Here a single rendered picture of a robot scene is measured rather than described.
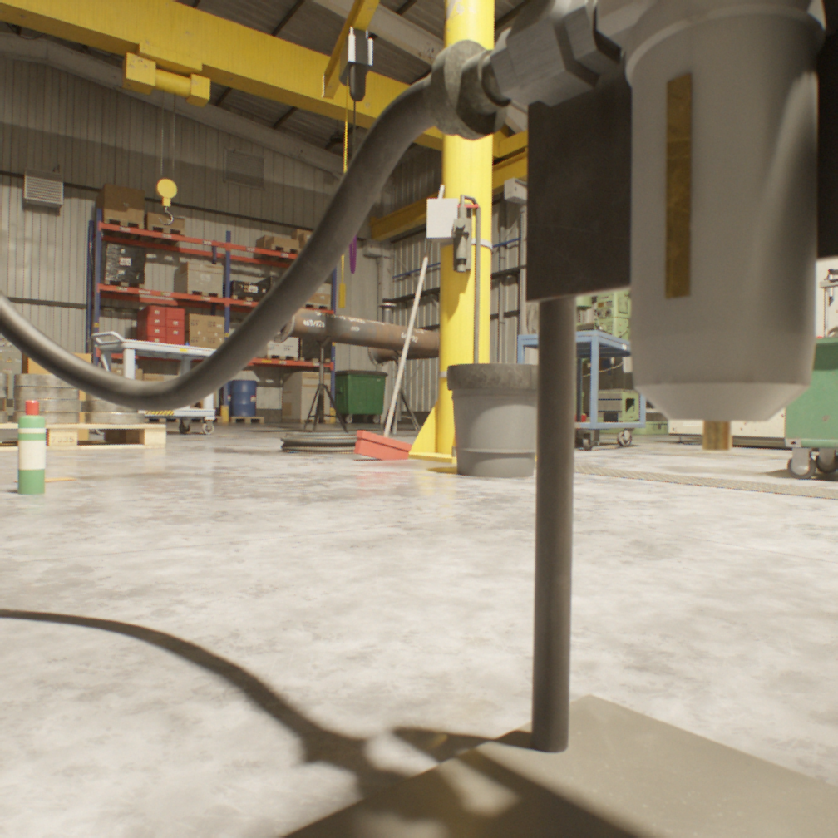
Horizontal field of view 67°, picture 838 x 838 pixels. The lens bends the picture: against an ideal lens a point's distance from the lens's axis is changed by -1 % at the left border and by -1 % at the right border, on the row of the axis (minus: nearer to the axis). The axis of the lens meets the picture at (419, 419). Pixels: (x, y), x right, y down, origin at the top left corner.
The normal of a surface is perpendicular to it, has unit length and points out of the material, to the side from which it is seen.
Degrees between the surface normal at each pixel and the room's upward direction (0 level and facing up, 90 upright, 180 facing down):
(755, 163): 90
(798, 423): 90
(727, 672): 0
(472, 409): 95
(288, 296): 122
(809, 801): 0
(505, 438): 95
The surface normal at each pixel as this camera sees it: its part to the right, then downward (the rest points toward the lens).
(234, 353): -0.22, 0.53
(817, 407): -0.71, -0.01
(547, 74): -0.66, 0.49
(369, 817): 0.02, -1.00
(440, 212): -0.18, 0.00
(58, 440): 0.67, 0.02
